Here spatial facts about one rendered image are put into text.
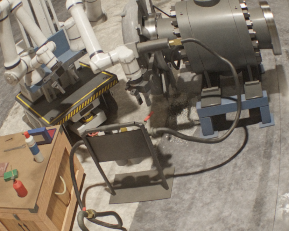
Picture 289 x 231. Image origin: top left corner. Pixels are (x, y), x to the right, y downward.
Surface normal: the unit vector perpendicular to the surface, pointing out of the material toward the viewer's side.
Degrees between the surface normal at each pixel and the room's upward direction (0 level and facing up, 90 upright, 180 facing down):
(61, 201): 90
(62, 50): 90
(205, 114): 90
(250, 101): 90
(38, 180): 0
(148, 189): 0
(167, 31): 46
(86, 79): 0
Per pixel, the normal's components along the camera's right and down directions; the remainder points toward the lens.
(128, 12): -0.35, -0.49
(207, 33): -0.25, 0.22
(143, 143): -0.13, 0.61
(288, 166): -0.30, -0.77
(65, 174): 0.94, -0.16
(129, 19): -0.34, -0.28
